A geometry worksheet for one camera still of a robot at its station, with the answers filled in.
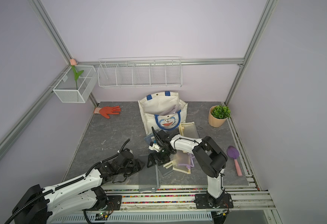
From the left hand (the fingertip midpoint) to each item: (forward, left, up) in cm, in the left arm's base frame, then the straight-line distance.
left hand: (142, 167), depth 81 cm
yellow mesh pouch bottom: (+4, -24, -3) cm, 25 cm away
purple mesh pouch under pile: (+1, -31, -4) cm, 31 cm away
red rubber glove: (+51, +33, -5) cm, 61 cm away
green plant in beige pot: (+30, -53, +8) cm, 61 cm away
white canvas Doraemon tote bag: (+37, -15, +8) cm, 40 cm away
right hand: (+1, -7, -1) cm, 7 cm away
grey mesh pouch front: (-5, -4, -3) cm, 7 cm away
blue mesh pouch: (+20, -3, -3) cm, 21 cm away
